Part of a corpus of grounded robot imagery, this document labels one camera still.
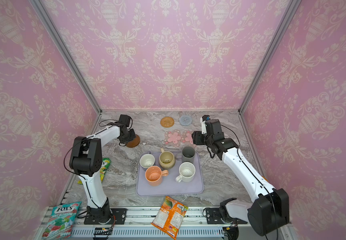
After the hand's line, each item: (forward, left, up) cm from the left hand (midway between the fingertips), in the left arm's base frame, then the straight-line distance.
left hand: (133, 137), depth 101 cm
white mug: (-22, -36, -1) cm, 43 cm away
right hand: (-9, -41, +18) cm, 46 cm away
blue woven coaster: (+20, -36, -3) cm, 41 cm away
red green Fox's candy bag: (-49, +25, -2) cm, 55 cm away
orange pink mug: (-25, -17, -2) cm, 30 cm away
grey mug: (-13, -37, +1) cm, 39 cm away
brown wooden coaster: (-2, -1, -4) cm, 4 cm away
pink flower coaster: (+3, -27, -3) cm, 27 cm away
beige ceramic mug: (-15, -24, -1) cm, 28 cm away
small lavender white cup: (-17, -12, +1) cm, 21 cm away
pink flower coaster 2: (+4, -37, -3) cm, 37 cm away
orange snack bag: (-46, -27, 0) cm, 54 cm away
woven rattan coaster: (+16, -22, -2) cm, 28 cm away
